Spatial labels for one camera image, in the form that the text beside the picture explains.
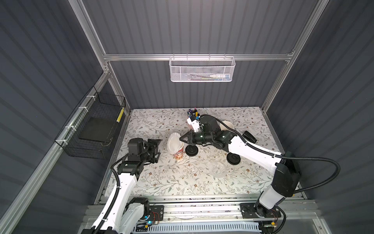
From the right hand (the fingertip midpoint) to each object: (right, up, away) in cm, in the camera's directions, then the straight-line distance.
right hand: (181, 138), depth 73 cm
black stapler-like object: (+46, -2, +29) cm, 54 cm away
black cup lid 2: (+31, -14, +16) cm, 38 cm away
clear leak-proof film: (-4, -3, +5) cm, 7 cm away
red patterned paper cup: (-2, -11, +13) cm, 18 cm away
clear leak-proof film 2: (+21, -21, +16) cm, 34 cm away
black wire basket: (-44, +4, -3) cm, 45 cm away
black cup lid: (+5, -10, +23) cm, 26 cm away
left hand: (-10, -4, +5) cm, 12 cm away
